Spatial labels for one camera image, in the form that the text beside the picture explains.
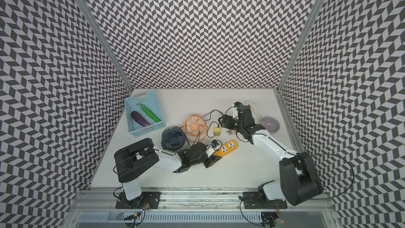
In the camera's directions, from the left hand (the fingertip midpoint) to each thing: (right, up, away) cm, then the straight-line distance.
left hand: (216, 155), depth 88 cm
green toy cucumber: (-46, +23, +19) cm, 54 cm away
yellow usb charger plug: (+1, +12, +8) cm, 14 cm away
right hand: (+4, +18, -1) cm, 19 cm away
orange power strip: (+6, +4, -1) cm, 7 cm away
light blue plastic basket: (-49, +22, +19) cm, 57 cm away
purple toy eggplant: (-50, +19, +14) cm, 55 cm away
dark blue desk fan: (-23, +10, -4) cm, 26 cm away
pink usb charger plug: (+9, +12, +6) cm, 16 cm away
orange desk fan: (-12, +15, +2) cm, 19 cm away
